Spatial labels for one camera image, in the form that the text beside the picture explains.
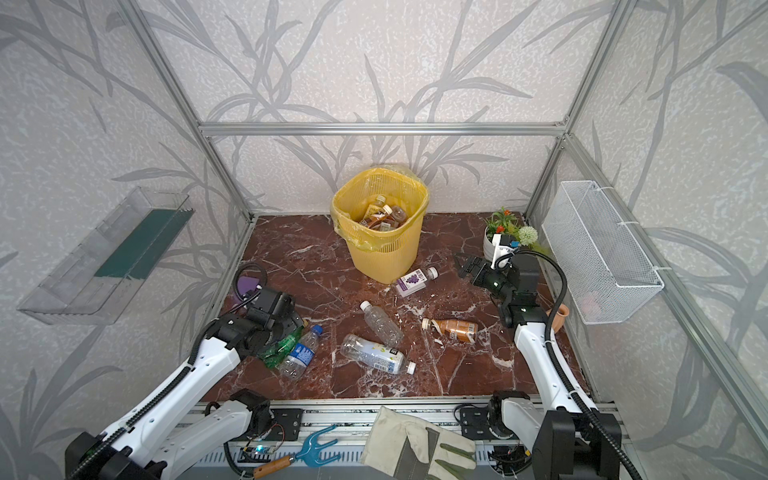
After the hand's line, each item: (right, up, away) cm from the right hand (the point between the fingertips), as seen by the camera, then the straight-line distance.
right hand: (466, 250), depth 80 cm
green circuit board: (-52, -48, -9) cm, 71 cm away
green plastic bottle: (-51, -28, +3) cm, 59 cm away
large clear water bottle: (-24, -28, -1) cm, 37 cm away
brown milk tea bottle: (-1, -23, +4) cm, 24 cm away
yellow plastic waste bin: (-23, -2, +7) cm, 24 cm away
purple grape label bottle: (-13, -11, +16) cm, 23 cm away
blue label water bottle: (-45, -29, +2) cm, 54 cm away
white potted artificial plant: (+16, +8, +15) cm, 23 cm away
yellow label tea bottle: (-27, +13, +17) cm, 34 cm away
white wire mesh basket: (+25, -3, -18) cm, 31 cm away
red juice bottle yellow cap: (-19, +11, +19) cm, 29 cm away
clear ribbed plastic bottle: (-23, -22, +4) cm, 32 cm away
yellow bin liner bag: (-32, +18, +13) cm, 39 cm away
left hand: (-47, -18, +1) cm, 51 cm away
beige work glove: (-15, -47, -11) cm, 50 cm away
